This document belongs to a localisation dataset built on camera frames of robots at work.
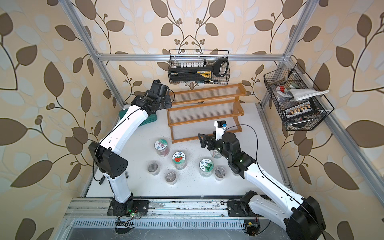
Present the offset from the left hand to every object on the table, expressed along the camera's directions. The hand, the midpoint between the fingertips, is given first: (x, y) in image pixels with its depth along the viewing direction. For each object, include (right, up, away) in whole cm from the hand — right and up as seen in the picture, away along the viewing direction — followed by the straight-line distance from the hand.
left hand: (168, 99), depth 81 cm
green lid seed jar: (+21, -37, -1) cm, 43 cm away
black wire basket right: (+66, +11, +9) cm, 67 cm away
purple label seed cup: (-8, -38, +1) cm, 39 cm away
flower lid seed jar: (-6, -27, +7) cm, 29 cm away
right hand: (+21, -18, -4) cm, 28 cm away
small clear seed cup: (+28, -40, -1) cm, 49 cm away
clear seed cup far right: (+27, -32, +7) cm, 42 cm away
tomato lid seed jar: (+6, -34, +1) cm, 34 cm away
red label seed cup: (+2, -42, -2) cm, 42 cm away
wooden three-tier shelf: (+15, -6, +18) cm, 24 cm away
